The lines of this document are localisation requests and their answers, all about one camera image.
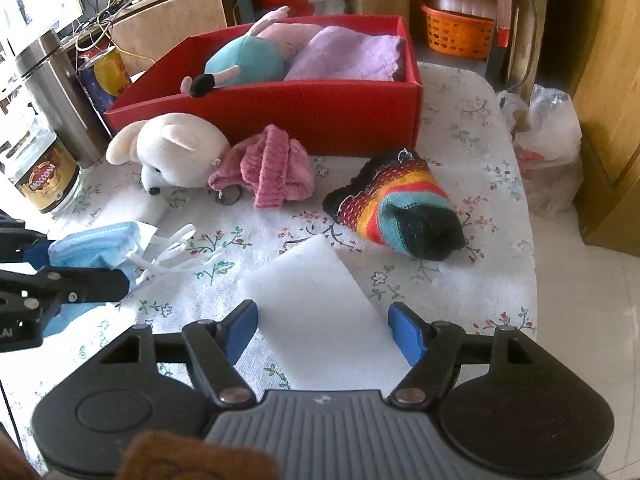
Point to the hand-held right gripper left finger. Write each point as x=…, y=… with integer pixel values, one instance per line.
x=240, y=327

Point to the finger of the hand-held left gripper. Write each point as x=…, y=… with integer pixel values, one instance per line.
x=85, y=282
x=37, y=252

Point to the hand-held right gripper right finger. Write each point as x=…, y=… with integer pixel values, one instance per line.
x=405, y=332

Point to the blue face mask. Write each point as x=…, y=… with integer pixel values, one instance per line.
x=95, y=247

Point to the white foam block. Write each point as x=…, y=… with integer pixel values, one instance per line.
x=320, y=300

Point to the striped knit sock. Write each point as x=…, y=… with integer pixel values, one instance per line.
x=400, y=200

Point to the white plush bear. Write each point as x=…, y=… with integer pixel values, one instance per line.
x=175, y=150

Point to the pink knit hat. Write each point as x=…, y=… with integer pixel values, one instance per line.
x=275, y=170

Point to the red cardboard box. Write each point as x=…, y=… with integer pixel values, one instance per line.
x=325, y=110

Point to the teal pink plush toy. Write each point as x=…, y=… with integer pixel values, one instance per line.
x=245, y=60

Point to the purple cloth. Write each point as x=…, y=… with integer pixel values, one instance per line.
x=350, y=52

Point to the glass coffee jar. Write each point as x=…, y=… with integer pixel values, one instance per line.
x=45, y=180

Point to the brown fuzzy cloth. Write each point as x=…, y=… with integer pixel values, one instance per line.
x=190, y=460

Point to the stainless steel thermos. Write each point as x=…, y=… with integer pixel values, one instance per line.
x=55, y=95

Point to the blue yellow drink can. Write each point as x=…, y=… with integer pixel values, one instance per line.
x=107, y=77

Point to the television monitor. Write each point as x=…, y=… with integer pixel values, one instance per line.
x=35, y=5

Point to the wooden television cabinet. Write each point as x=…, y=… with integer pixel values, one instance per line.
x=165, y=20

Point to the orange plastic basket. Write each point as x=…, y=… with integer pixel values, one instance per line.
x=455, y=35

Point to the wooden cupboard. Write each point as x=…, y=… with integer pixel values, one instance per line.
x=615, y=110

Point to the red banner strip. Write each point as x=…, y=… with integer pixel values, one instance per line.
x=505, y=30

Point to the brown cardboard box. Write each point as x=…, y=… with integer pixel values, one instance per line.
x=385, y=2

